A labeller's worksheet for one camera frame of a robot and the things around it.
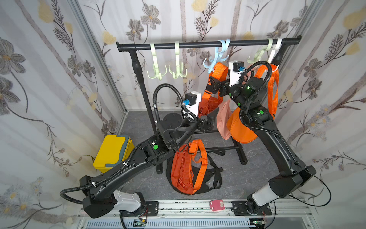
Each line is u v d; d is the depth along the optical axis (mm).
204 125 478
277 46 505
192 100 425
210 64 567
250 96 460
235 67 489
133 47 460
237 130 746
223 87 546
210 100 799
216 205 750
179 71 557
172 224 702
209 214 732
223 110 782
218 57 563
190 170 842
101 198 379
